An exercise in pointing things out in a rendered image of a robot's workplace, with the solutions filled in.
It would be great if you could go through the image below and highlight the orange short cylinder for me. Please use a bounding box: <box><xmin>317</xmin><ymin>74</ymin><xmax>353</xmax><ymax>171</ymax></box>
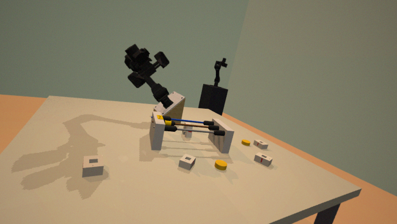
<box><xmin>214</xmin><ymin>160</ymin><xmax>227</xmax><ymax>171</ymax></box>
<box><xmin>241</xmin><ymin>139</ymin><xmax>250</xmax><ymax>146</ymax></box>

